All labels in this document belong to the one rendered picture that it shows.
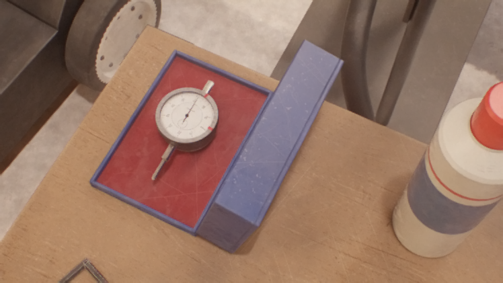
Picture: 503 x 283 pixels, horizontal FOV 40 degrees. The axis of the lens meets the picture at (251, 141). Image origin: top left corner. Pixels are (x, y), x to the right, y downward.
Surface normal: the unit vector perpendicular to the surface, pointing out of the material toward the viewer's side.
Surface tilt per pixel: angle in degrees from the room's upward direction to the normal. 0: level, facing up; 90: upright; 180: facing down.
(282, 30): 0
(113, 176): 0
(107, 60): 90
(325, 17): 0
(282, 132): 13
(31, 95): 90
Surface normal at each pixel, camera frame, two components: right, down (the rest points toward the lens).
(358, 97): 0.06, 0.51
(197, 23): 0.00, -0.43
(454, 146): -0.62, -0.10
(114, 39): 0.84, 0.48
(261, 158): 0.20, -0.33
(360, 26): 0.06, 0.17
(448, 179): -0.74, 0.61
